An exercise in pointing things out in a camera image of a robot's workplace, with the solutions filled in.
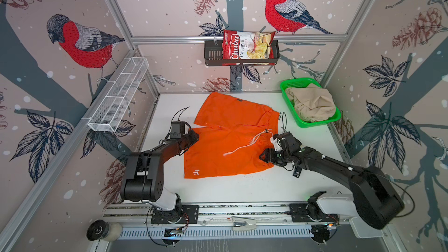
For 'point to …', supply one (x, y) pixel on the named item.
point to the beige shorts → (312, 102)
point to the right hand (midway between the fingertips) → (262, 160)
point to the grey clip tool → (243, 223)
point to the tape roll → (101, 229)
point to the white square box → (363, 230)
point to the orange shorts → (233, 134)
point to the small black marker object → (297, 171)
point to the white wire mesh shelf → (119, 95)
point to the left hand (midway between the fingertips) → (197, 135)
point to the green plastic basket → (304, 83)
